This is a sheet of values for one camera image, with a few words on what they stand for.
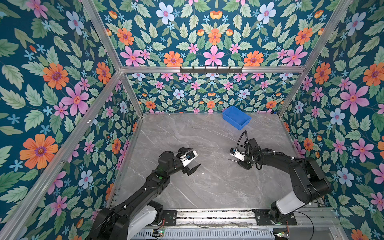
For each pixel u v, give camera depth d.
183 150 0.75
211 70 0.93
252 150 0.75
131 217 0.49
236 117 1.14
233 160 0.93
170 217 0.74
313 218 0.75
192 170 0.73
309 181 0.46
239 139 0.82
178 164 0.69
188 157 0.67
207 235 0.77
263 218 0.73
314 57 0.86
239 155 0.84
